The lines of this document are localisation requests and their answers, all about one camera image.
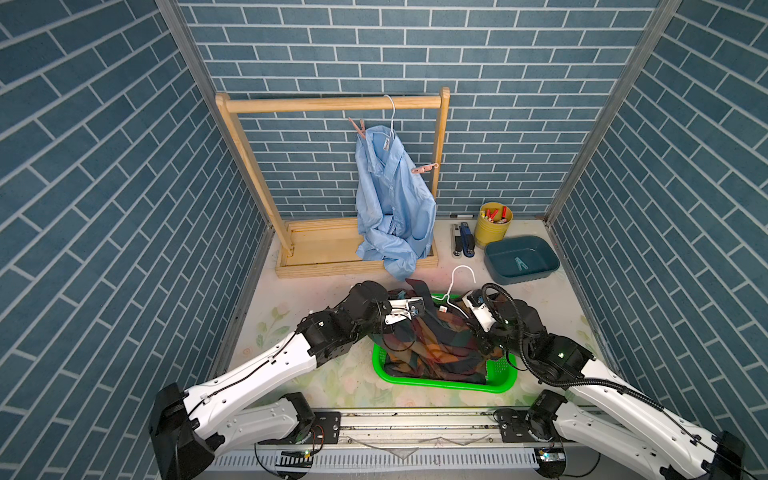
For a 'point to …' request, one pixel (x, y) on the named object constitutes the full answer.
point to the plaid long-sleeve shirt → (440, 341)
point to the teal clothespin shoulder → (520, 263)
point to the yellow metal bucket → (492, 223)
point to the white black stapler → (458, 245)
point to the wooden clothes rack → (326, 247)
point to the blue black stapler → (468, 240)
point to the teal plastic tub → (501, 268)
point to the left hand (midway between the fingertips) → (401, 296)
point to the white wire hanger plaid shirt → (452, 282)
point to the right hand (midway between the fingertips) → (469, 320)
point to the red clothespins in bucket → (491, 216)
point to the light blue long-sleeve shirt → (396, 209)
